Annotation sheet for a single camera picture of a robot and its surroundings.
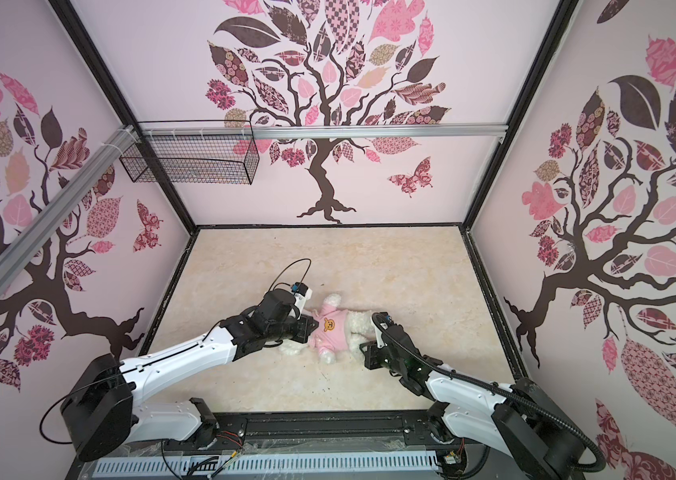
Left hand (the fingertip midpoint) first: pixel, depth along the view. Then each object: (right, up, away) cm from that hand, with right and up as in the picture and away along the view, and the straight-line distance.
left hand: (316, 328), depth 81 cm
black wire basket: (-42, +54, +14) cm, 70 cm away
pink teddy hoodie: (+4, -2, 0) cm, 4 cm away
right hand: (+13, -6, +5) cm, 15 cm away
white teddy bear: (+12, -2, +4) cm, 13 cm away
